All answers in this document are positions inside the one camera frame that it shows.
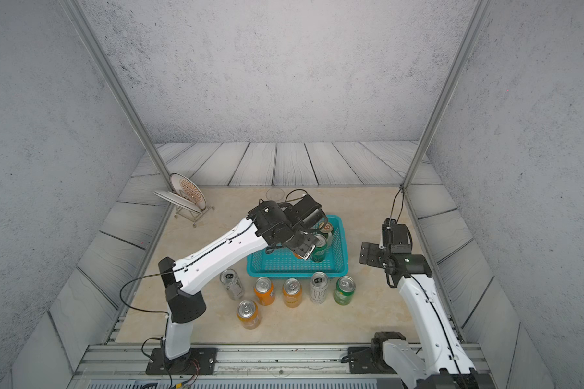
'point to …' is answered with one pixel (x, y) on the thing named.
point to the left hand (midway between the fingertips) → (308, 244)
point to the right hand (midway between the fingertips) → (381, 251)
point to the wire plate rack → (191, 215)
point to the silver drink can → (233, 284)
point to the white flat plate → (178, 198)
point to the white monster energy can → (319, 287)
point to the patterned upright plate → (187, 190)
